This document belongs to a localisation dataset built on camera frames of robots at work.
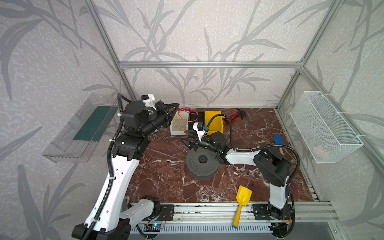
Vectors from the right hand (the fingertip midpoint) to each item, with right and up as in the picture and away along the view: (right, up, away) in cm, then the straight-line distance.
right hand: (184, 130), depth 77 cm
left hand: (+2, +13, -19) cm, 24 cm away
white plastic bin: (-10, -2, +24) cm, 27 cm away
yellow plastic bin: (+20, +2, +35) cm, 40 cm away
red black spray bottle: (+39, +12, +38) cm, 56 cm away
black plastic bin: (+7, +7, +38) cm, 40 cm away
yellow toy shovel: (+32, -35, +1) cm, 47 cm away
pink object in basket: (+68, -10, -4) cm, 68 cm away
